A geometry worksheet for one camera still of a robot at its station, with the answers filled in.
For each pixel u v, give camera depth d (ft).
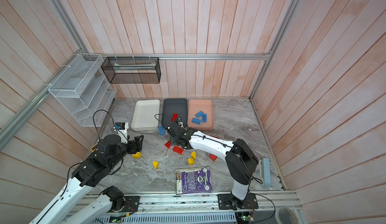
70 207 1.44
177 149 3.01
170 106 3.75
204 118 3.51
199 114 3.61
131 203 2.41
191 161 2.80
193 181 2.57
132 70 3.45
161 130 3.28
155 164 2.75
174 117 3.42
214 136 1.79
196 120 3.41
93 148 3.03
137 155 2.87
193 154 2.89
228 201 2.39
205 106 3.79
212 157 2.88
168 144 3.05
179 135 2.12
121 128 1.94
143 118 3.45
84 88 2.41
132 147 2.05
